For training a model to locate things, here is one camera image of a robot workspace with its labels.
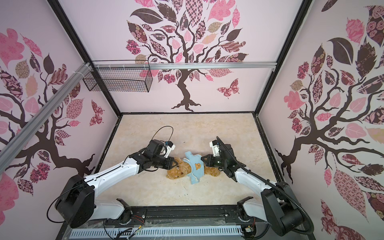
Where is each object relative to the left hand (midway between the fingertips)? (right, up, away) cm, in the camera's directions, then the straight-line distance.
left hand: (176, 166), depth 82 cm
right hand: (+14, +5, +2) cm, 15 cm away
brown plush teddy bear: (+2, 0, -4) cm, 5 cm away
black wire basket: (-54, +62, +40) cm, 91 cm away
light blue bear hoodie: (+12, 0, +1) cm, 12 cm away
